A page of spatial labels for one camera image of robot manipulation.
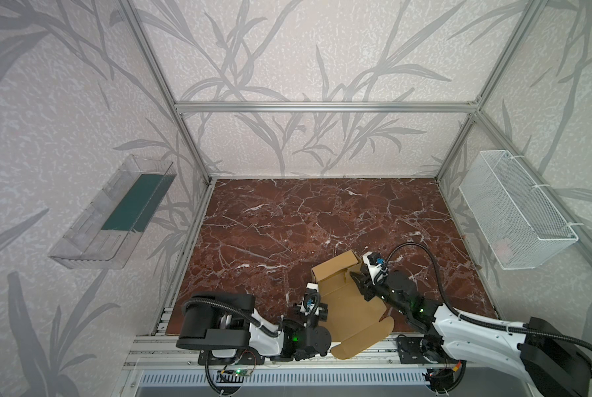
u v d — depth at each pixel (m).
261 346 0.54
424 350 0.65
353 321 0.79
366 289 0.71
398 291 0.62
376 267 0.70
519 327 0.47
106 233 0.64
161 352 0.75
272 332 0.54
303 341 0.59
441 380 0.73
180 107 0.94
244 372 0.70
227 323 0.48
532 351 0.42
